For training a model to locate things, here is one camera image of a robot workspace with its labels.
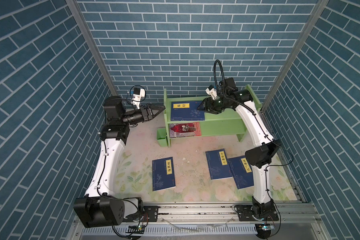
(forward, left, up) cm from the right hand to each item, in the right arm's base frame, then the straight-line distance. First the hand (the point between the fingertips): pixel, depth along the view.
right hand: (198, 108), depth 80 cm
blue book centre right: (-18, -14, -30) cm, 38 cm away
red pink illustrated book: (-2, +6, -17) cm, 18 cm away
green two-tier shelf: (+3, -17, -16) cm, 24 cm away
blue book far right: (-21, -28, -30) cm, 46 cm away
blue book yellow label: (-1, +7, -2) cm, 8 cm away
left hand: (-14, +15, +11) cm, 24 cm away
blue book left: (-27, +19, -30) cm, 44 cm away
